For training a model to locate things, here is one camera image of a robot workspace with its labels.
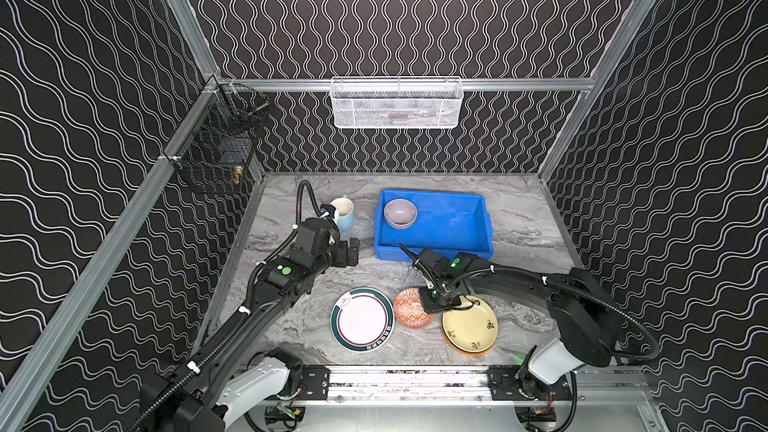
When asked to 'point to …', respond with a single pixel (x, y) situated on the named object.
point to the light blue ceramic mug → (344, 214)
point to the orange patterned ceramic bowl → (409, 310)
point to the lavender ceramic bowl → (400, 213)
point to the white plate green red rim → (362, 319)
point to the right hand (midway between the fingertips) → (429, 310)
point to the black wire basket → (218, 144)
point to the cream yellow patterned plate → (471, 331)
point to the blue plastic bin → (452, 223)
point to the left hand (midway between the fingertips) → (342, 238)
